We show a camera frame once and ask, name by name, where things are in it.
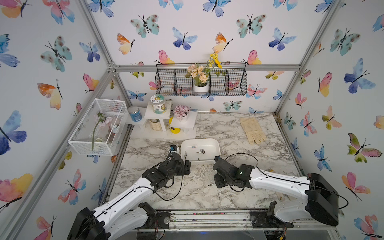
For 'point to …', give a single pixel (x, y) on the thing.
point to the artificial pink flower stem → (101, 119)
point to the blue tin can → (135, 113)
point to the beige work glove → (253, 130)
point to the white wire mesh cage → (99, 130)
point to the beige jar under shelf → (155, 124)
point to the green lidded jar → (159, 106)
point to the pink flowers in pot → (181, 111)
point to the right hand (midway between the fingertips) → (216, 179)
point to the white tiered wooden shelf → (162, 126)
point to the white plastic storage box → (200, 151)
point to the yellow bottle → (174, 130)
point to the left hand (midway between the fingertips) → (185, 162)
